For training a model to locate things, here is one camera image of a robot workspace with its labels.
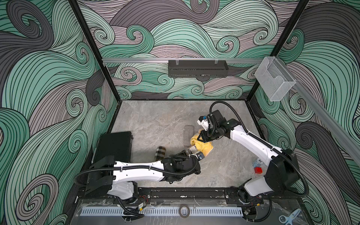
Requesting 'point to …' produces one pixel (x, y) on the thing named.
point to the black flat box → (117, 144)
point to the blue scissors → (288, 220)
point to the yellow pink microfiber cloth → (205, 147)
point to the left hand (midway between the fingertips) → (186, 154)
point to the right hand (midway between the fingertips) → (197, 139)
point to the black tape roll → (188, 209)
